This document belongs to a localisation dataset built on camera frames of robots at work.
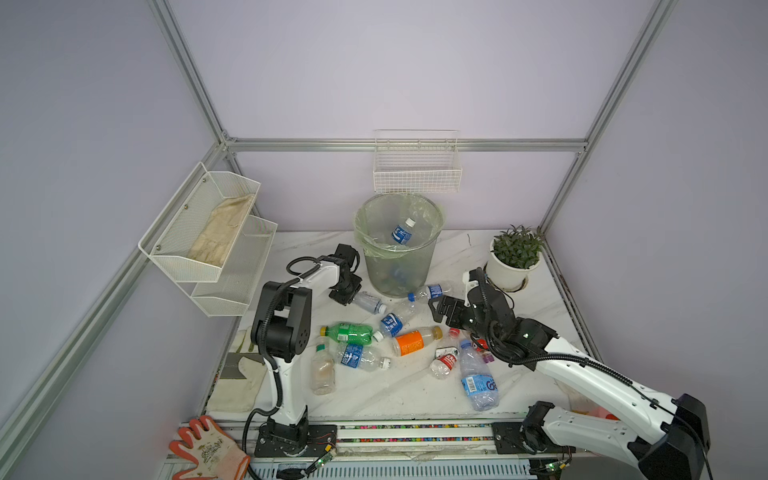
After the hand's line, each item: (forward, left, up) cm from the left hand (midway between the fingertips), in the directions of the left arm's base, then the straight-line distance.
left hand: (356, 293), depth 99 cm
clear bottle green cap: (-25, +8, -2) cm, 27 cm away
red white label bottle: (-24, -27, +3) cm, 36 cm away
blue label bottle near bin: (-1, -25, +3) cm, 25 cm away
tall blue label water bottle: (+5, -15, +3) cm, 16 cm away
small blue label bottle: (-13, -12, +3) cm, 18 cm away
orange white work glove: (-46, +30, -2) cm, 55 cm away
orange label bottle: (-18, -18, +3) cm, 26 cm away
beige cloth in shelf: (-3, +35, +27) cm, 44 cm away
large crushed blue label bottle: (-28, -36, +2) cm, 46 cm away
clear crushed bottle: (-5, -5, +1) cm, 7 cm away
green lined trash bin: (+15, -7, +20) cm, 26 cm away
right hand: (-15, -24, +18) cm, 33 cm away
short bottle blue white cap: (+15, -16, +14) cm, 26 cm away
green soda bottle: (-15, 0, +1) cm, 15 cm away
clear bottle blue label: (-23, -3, +2) cm, 23 cm away
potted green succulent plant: (+7, -51, +14) cm, 54 cm away
